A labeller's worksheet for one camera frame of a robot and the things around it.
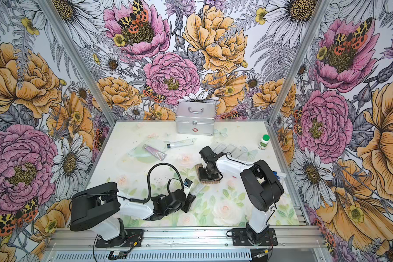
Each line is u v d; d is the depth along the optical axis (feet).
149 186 2.17
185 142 3.59
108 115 3.91
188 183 2.50
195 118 3.56
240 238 2.42
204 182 2.93
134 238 2.43
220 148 3.45
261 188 1.58
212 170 2.27
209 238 6.54
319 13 2.40
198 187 2.86
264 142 3.31
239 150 3.44
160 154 3.35
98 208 1.50
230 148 3.47
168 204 2.16
